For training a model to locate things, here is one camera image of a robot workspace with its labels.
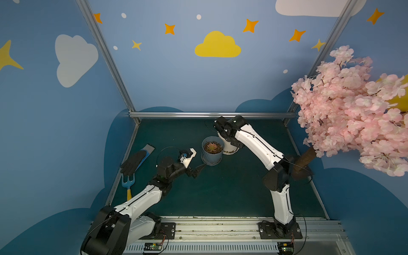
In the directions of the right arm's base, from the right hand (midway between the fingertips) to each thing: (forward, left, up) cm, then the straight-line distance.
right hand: (248, 134), depth 83 cm
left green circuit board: (-50, +44, -24) cm, 71 cm away
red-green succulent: (+1, +19, -15) cm, 24 cm away
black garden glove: (-12, +68, -20) cm, 72 cm away
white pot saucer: (+3, +7, -24) cm, 25 cm away
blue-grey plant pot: (-5, +19, -18) cm, 26 cm away
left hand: (-12, +25, -4) cm, 28 cm away
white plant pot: (+4, +8, -20) cm, 22 cm away
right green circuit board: (-47, -17, -25) cm, 56 cm away
